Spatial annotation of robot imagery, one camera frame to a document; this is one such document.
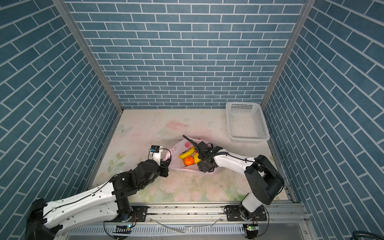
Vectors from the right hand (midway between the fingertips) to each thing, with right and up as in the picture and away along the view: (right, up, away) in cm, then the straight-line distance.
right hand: (208, 167), depth 89 cm
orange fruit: (-12, +4, 0) cm, 12 cm away
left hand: (-17, +7, -15) cm, 24 cm away
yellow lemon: (-7, +5, -1) cm, 8 cm away
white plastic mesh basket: (+31, +27, +24) cm, 48 cm away
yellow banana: (-12, +8, +4) cm, 15 cm away
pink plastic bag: (-16, +14, -17) cm, 27 cm away
